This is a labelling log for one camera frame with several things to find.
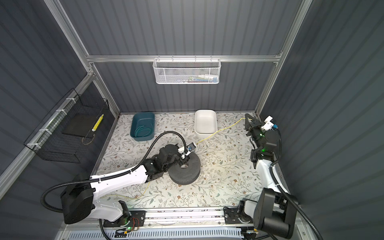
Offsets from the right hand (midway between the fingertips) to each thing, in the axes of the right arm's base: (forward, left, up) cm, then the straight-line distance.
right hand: (247, 115), depth 73 cm
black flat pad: (-3, +84, -2) cm, 84 cm away
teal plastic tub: (+28, +65, -32) cm, 77 cm away
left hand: (-8, +30, -14) cm, 34 cm away
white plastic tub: (+22, +19, -31) cm, 43 cm away
